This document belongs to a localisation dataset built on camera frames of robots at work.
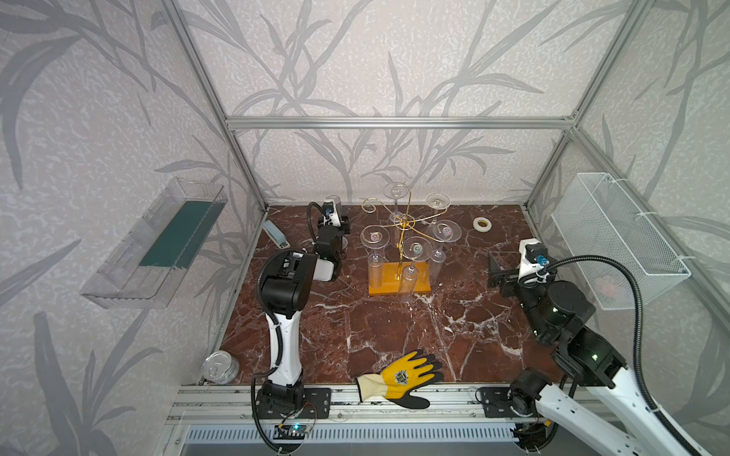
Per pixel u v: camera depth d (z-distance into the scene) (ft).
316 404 2.42
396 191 2.57
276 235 3.47
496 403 2.42
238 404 2.47
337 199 3.05
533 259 1.67
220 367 2.46
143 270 2.08
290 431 2.34
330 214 2.77
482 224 3.74
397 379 2.47
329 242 2.58
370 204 4.08
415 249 2.15
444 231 2.27
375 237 2.22
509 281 1.83
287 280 1.91
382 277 2.74
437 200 2.53
